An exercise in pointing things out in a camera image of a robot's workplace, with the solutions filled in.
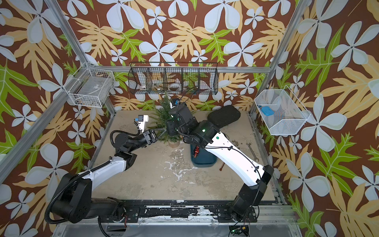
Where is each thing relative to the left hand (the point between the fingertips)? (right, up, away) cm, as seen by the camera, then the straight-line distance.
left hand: (166, 129), depth 69 cm
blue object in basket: (+57, +11, +17) cm, 60 cm away
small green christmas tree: (-8, +5, +21) cm, 23 cm away
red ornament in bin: (+16, -15, +27) cm, 34 cm away
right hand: (+2, +4, -1) cm, 5 cm away
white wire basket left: (-48, +25, +18) cm, 57 cm away
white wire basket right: (+65, +8, +9) cm, 66 cm away
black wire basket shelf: (+1, +34, +29) cm, 45 cm away
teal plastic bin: (+21, -19, +23) cm, 36 cm away
